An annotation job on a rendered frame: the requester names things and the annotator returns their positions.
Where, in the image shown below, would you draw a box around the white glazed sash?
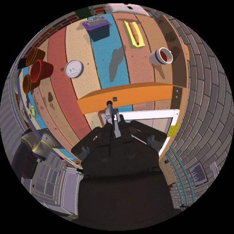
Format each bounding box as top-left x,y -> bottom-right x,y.
98,109 -> 181,158

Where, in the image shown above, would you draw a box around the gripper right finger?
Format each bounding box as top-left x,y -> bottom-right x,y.
117,114 -> 168,147

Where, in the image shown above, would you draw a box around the white mug with blue stripe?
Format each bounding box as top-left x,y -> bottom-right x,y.
148,47 -> 173,67

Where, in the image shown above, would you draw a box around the orange flower pot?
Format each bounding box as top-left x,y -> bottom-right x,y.
22,73 -> 41,94
25,47 -> 46,67

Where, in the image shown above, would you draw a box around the red flower pot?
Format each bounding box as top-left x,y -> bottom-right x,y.
29,59 -> 55,84

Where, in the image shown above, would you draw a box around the black stacked pots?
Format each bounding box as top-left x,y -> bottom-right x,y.
17,58 -> 28,70

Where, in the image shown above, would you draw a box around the grey catch with black knob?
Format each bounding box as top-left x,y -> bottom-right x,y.
104,100 -> 122,138

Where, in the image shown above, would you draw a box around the red-framed lined poster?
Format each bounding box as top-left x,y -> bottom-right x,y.
188,161 -> 209,187

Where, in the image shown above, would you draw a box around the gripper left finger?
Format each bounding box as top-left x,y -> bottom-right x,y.
70,122 -> 113,156

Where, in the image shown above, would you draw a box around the green gardening gloves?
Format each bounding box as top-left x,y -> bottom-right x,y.
29,105 -> 38,118

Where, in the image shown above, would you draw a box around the purple tray of white labels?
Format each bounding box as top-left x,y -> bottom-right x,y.
82,15 -> 112,42

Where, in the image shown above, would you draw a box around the wooden hinge rail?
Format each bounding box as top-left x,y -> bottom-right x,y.
158,86 -> 190,162

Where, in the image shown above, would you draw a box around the round white gauge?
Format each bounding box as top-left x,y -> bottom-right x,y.
64,59 -> 85,79

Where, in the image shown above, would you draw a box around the wooden vent back board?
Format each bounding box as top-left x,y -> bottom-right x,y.
158,157 -> 178,186

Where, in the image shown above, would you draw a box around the yellow hinge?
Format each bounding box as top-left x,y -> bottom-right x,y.
167,122 -> 181,138

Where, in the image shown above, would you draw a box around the cream glazed door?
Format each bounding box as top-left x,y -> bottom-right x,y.
31,149 -> 81,215

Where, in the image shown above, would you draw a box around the teal wall pipe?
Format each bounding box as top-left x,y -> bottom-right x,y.
165,150 -> 185,206
169,146 -> 195,204

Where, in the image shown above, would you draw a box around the orange dibber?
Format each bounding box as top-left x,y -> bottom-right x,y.
129,22 -> 140,46

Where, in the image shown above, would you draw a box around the white poster with pink print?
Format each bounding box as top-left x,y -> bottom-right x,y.
209,161 -> 219,181

